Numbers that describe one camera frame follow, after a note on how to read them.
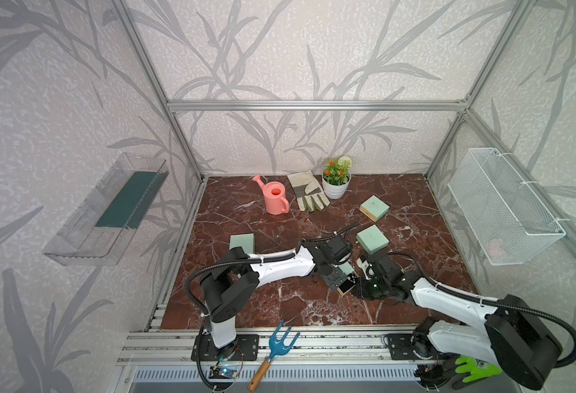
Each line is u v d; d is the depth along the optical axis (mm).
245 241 948
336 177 1012
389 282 661
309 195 1120
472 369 679
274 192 990
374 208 1054
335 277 766
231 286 456
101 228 645
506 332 412
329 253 665
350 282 852
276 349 742
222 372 706
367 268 772
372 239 954
